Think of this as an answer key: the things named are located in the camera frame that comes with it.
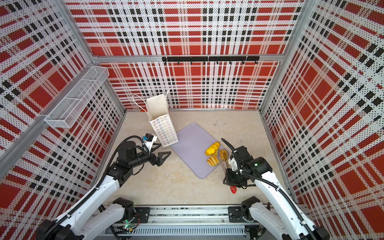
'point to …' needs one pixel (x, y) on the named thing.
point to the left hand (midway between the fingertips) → (164, 150)
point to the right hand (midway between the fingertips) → (227, 184)
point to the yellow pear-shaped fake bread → (212, 149)
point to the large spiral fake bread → (214, 160)
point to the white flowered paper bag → (157, 109)
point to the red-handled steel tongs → (226, 166)
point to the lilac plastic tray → (193, 141)
